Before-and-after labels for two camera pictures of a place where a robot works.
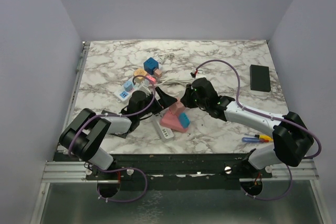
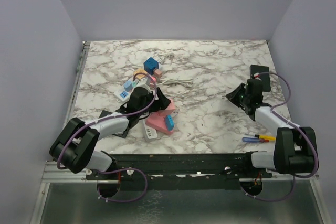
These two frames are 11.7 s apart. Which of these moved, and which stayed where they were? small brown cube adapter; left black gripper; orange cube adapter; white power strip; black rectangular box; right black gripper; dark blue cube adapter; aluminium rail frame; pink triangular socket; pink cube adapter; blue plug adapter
Moved: blue plug adapter; pink cube adapter; right black gripper; pink triangular socket; white power strip
Stayed: dark blue cube adapter; aluminium rail frame; orange cube adapter; small brown cube adapter; left black gripper; black rectangular box
